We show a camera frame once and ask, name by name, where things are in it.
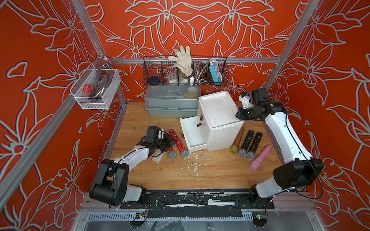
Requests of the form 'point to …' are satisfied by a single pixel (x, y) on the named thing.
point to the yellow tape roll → (191, 93)
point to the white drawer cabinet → (216, 126)
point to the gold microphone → (234, 148)
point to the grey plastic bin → (172, 101)
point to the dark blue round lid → (153, 80)
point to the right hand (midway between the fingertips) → (235, 113)
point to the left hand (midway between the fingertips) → (177, 140)
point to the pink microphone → (255, 164)
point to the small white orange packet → (157, 159)
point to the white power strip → (172, 78)
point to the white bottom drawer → (194, 133)
